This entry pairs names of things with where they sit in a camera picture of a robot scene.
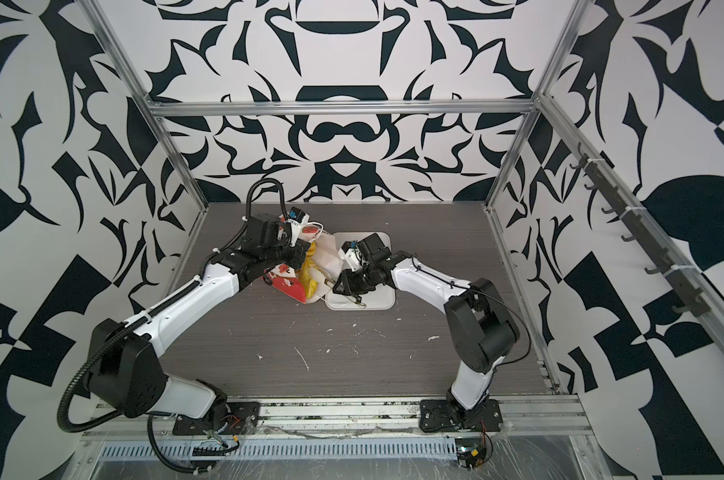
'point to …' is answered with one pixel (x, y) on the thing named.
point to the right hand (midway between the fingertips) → (338, 287)
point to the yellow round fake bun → (308, 270)
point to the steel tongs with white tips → (331, 284)
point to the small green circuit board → (471, 458)
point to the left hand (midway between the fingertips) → (309, 237)
